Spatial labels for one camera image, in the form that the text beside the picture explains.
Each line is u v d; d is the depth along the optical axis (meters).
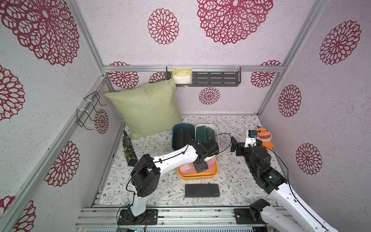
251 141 0.62
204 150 0.60
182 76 0.90
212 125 1.07
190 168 0.81
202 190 0.83
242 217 0.73
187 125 1.07
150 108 0.89
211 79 0.94
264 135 0.97
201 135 1.00
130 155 0.98
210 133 1.06
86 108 0.76
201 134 1.03
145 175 0.46
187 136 1.03
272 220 0.58
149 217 0.73
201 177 0.85
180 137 1.04
